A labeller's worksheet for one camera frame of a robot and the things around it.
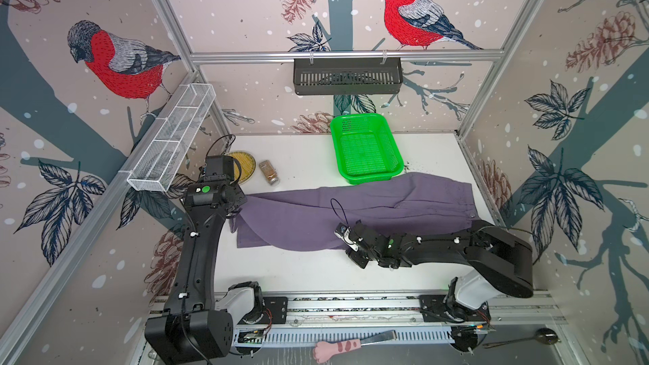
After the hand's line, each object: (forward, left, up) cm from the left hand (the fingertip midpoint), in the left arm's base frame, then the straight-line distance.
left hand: (234, 194), depth 75 cm
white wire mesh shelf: (+4, +20, +9) cm, 22 cm away
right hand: (-7, -37, -22) cm, 43 cm away
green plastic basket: (+39, -46, -23) cm, 65 cm away
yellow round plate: (+27, +7, -21) cm, 34 cm away
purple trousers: (+5, -49, -21) cm, 53 cm away
